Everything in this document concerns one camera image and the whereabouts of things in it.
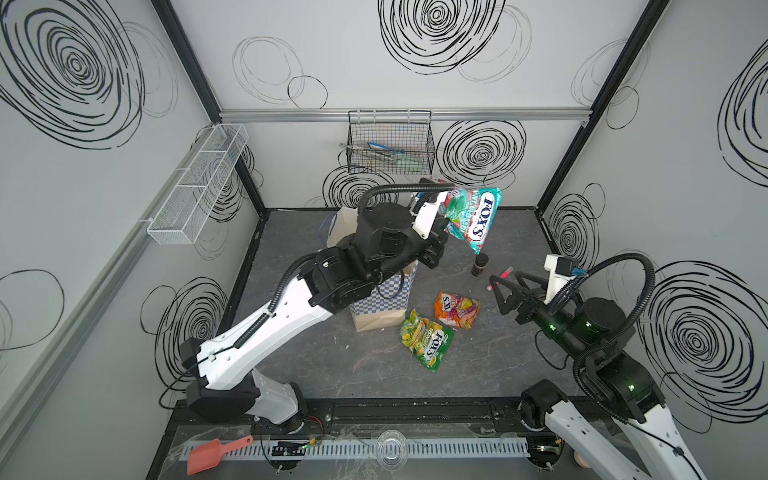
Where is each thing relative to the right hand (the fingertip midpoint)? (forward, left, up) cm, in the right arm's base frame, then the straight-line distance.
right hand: (502, 276), depth 62 cm
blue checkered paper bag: (+4, +25, -22) cm, 33 cm away
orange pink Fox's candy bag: (+7, +4, -30) cm, 31 cm away
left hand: (+4, +12, +13) cm, 18 cm away
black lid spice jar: (+21, -5, -24) cm, 33 cm away
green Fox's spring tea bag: (-2, +13, -31) cm, 33 cm away
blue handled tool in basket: (+46, +27, +1) cm, 53 cm away
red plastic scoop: (-29, +65, -31) cm, 78 cm away
